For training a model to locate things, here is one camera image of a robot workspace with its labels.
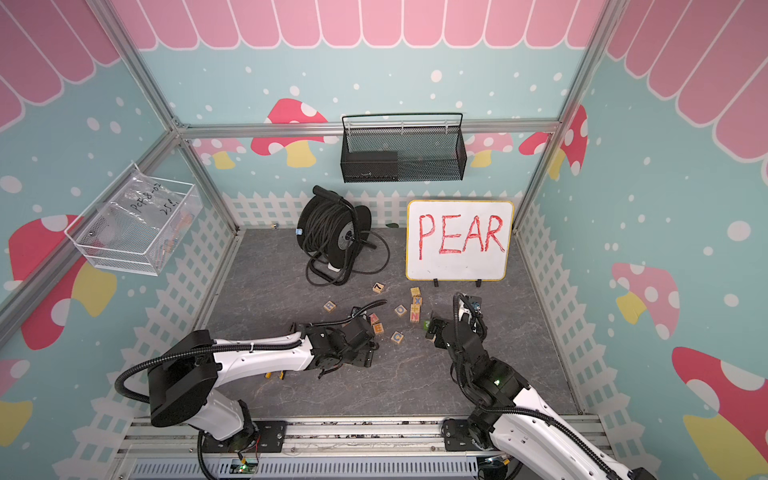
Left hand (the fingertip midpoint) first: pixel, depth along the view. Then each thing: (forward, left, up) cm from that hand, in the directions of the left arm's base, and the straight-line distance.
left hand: (361, 354), depth 85 cm
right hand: (+5, -23, +14) cm, 27 cm away
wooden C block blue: (+6, -10, -1) cm, 12 cm away
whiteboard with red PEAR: (+34, -30, +12) cm, 47 cm away
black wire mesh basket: (+51, -11, +32) cm, 62 cm away
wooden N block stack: (+16, -16, -2) cm, 23 cm away
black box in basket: (+48, -1, +30) cm, 57 cm away
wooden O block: (+16, -12, -2) cm, 20 cm away
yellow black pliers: (-15, +13, +30) cm, 36 cm away
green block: (+10, -19, -1) cm, 22 cm away
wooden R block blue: (+16, +12, -2) cm, 20 cm away
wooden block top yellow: (+23, -16, -1) cm, 28 cm away
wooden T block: (+24, -4, -2) cm, 25 cm away
